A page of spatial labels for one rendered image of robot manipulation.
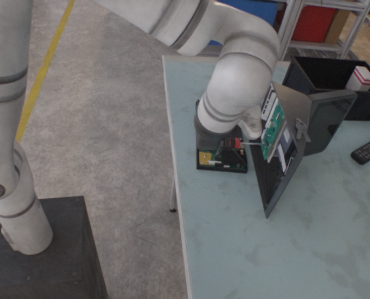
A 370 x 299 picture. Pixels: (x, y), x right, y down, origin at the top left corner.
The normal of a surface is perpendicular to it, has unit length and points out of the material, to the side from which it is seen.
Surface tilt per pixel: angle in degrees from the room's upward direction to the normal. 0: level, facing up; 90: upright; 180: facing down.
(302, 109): 0
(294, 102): 0
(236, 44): 39
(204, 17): 53
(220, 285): 0
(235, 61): 33
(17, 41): 80
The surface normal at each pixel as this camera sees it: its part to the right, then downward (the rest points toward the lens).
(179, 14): 0.17, 0.44
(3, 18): 0.51, 0.26
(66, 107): 0.11, -0.69
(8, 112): 0.71, 0.66
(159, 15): -0.04, 0.70
